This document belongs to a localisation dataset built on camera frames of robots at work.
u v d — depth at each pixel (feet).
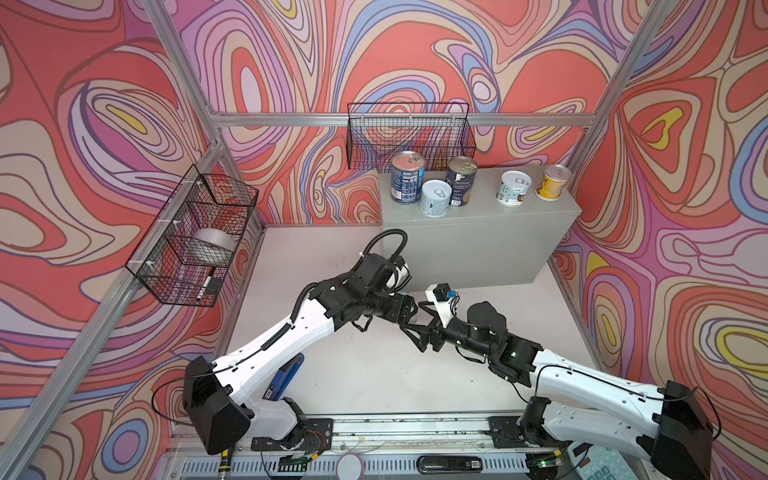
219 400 1.26
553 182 2.42
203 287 2.39
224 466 2.25
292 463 2.36
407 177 2.31
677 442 1.25
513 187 2.42
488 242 2.89
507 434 2.40
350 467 2.11
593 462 2.24
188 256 2.36
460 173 2.31
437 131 3.14
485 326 1.78
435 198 2.34
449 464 2.16
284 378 2.62
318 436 2.37
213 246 2.32
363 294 1.79
